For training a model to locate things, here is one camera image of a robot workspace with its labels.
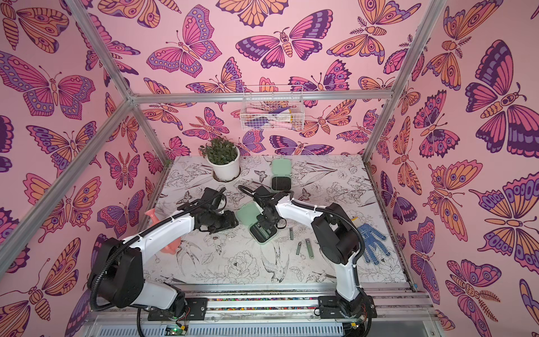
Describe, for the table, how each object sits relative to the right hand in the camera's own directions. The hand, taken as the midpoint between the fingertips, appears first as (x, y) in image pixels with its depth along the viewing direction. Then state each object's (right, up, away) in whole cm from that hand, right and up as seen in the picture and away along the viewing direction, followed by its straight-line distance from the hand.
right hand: (267, 219), depth 94 cm
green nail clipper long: (+18, -11, -6) cm, 22 cm away
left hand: (-13, 0, -6) cm, 14 cm away
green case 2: (-10, +1, +9) cm, 13 cm away
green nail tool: (+11, -6, -1) cm, 12 cm away
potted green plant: (-21, +28, +7) cm, 36 cm away
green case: (+7, +18, +17) cm, 26 cm away
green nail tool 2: (-2, -5, -2) cm, 6 cm away
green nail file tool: (+13, -11, -6) cm, 18 cm away
